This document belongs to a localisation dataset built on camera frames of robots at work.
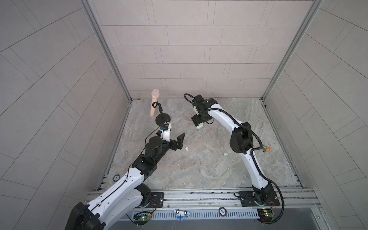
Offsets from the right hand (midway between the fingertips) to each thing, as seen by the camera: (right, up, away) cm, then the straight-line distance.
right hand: (199, 121), depth 98 cm
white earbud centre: (+15, -19, -12) cm, 27 cm away
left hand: (-12, -4, -22) cm, 25 cm away
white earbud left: (-9, -17, -10) cm, 21 cm away
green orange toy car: (+41, -16, -12) cm, 45 cm away
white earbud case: (0, -2, -12) cm, 12 cm away
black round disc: (+9, -41, -30) cm, 52 cm away
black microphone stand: (-27, +2, +3) cm, 27 cm away
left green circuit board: (-28, -43, -34) cm, 61 cm away
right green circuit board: (+30, -43, -31) cm, 61 cm away
